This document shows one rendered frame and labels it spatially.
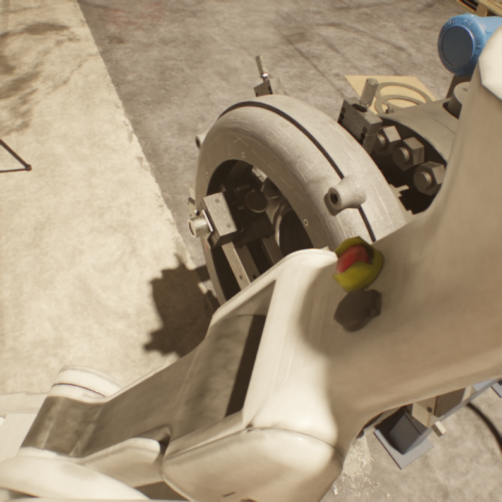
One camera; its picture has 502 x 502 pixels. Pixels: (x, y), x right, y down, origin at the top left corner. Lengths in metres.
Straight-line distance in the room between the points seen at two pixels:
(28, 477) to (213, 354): 0.31
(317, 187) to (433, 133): 0.41
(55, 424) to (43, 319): 1.03
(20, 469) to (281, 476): 0.21
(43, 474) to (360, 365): 0.21
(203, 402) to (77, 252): 1.56
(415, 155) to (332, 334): 0.76
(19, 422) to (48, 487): 0.87
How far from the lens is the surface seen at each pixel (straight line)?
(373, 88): 0.83
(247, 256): 1.09
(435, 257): 0.30
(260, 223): 1.12
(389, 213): 0.78
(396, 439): 1.58
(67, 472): 0.23
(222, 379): 0.48
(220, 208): 1.03
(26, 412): 1.08
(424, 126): 1.13
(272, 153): 0.86
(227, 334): 0.51
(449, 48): 1.47
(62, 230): 2.09
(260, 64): 1.11
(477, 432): 1.75
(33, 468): 0.23
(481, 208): 0.25
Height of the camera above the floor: 1.41
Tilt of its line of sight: 46 degrees down
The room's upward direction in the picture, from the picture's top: 7 degrees clockwise
